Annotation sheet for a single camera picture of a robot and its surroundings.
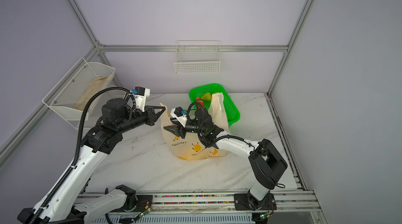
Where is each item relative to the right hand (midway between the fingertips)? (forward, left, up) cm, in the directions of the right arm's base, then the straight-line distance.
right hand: (166, 123), depth 71 cm
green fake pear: (+39, -18, -22) cm, 49 cm away
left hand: (0, -1, +10) cm, 10 cm away
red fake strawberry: (+36, -12, -22) cm, 44 cm away
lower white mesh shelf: (+4, +33, +5) cm, 34 cm away
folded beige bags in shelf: (+20, +41, +5) cm, 46 cm away
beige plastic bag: (-5, -10, -16) cm, 19 cm away
